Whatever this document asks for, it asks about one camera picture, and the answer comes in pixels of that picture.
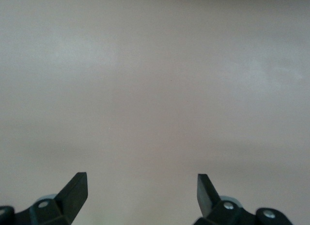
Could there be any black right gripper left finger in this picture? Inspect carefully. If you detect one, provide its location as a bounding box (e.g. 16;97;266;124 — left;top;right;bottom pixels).
14;172;88;225

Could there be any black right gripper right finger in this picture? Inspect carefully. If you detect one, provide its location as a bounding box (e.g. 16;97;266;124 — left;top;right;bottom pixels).
192;173;258;225

